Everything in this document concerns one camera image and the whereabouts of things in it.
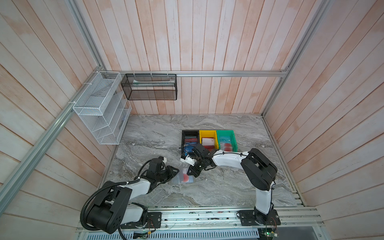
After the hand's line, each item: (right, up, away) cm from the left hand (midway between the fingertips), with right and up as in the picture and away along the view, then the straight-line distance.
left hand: (178, 174), depth 88 cm
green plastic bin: (+33, +19, +14) cm, 41 cm away
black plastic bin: (+7, +20, +15) cm, 26 cm away
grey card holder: (+3, -1, -5) cm, 5 cm away
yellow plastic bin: (+20, +24, +13) cm, 34 cm away
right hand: (+6, 0, +2) cm, 6 cm away
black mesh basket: (-21, +57, +16) cm, 63 cm away
